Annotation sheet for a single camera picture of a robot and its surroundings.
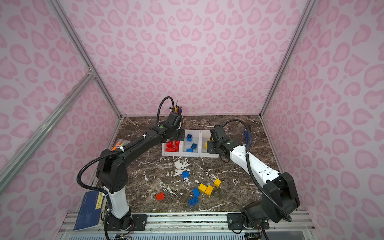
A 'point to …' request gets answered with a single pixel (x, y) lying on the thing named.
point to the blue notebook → (90, 212)
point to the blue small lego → (196, 192)
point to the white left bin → (165, 153)
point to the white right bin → (204, 136)
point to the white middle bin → (191, 146)
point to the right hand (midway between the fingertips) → (213, 145)
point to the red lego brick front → (160, 196)
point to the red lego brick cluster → (173, 146)
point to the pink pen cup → (178, 110)
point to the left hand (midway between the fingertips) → (183, 132)
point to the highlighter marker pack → (118, 143)
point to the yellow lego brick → (206, 145)
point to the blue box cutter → (246, 136)
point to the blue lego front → (193, 201)
